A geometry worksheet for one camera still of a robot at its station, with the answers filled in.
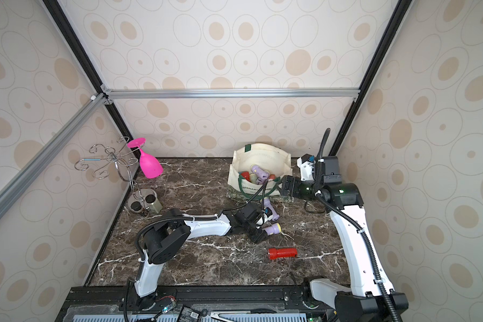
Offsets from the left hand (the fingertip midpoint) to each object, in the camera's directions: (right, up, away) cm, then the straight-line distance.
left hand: (270, 235), depth 87 cm
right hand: (+7, +22, -16) cm, 28 cm away
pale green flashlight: (-7, +25, +15) cm, 30 cm away
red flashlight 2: (-10, +26, +15) cm, 32 cm away
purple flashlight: (-6, +30, +15) cm, 34 cm away
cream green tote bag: (+1, +36, +14) cm, 38 cm away
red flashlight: (+1, -6, -6) cm, 8 cm away
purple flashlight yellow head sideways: (+2, +3, 0) cm, 3 cm away
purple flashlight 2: (-3, +25, +8) cm, 27 cm away
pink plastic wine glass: (-52, +31, 0) cm, 61 cm away
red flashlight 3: (+3, +26, +17) cm, 31 cm away
